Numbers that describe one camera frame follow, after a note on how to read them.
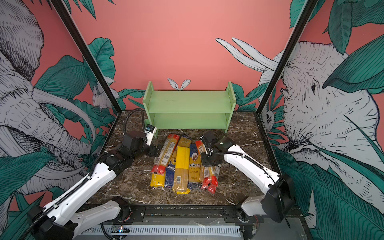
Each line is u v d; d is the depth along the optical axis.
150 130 0.65
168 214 0.75
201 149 0.81
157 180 0.83
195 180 0.80
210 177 0.69
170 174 0.84
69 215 0.39
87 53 0.87
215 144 0.56
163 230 0.70
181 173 0.82
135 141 0.56
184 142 0.97
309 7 0.69
